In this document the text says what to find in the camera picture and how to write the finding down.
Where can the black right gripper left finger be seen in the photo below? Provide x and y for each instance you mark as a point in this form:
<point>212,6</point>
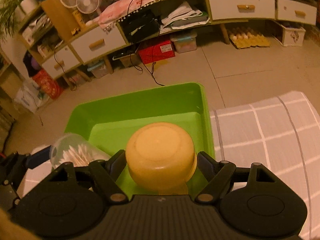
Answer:
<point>105,174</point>

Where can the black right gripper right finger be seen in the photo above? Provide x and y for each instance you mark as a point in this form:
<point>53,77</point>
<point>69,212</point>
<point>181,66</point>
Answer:
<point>217,174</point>

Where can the clear cotton swab jar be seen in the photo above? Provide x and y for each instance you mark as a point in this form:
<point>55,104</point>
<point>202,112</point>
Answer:
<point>75,149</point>

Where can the yellow plastic bowl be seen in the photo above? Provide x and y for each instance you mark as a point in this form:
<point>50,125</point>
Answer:
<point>161,158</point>

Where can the green plastic storage bin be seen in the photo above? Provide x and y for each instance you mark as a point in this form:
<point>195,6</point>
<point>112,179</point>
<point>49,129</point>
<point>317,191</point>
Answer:
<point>109,123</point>

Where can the white plastic bag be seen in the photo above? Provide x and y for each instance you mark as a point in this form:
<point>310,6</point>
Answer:
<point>31,97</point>

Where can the grey checked table cloth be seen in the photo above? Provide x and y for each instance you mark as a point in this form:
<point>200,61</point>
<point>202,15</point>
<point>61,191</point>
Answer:
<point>274,144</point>

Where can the red cylindrical bin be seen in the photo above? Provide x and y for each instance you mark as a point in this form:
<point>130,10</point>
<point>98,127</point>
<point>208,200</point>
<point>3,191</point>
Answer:
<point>48,85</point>

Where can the red cardboard box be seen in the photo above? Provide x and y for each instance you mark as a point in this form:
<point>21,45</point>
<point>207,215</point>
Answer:
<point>156,49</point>

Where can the wooden tv cabinet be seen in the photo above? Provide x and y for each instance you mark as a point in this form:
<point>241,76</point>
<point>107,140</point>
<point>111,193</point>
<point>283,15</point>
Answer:
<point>81,45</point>

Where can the clear plastic storage box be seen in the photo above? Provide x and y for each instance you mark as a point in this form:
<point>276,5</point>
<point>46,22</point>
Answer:
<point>184,42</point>

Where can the egg carton tray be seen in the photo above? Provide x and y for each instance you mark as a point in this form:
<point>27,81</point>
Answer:
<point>246,37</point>

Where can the white decorated storage box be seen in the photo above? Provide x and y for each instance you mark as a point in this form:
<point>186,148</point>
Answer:
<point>288,34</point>

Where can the potted green plant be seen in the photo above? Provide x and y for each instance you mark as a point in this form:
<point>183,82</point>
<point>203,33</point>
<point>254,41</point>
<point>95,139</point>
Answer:
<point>9,21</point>

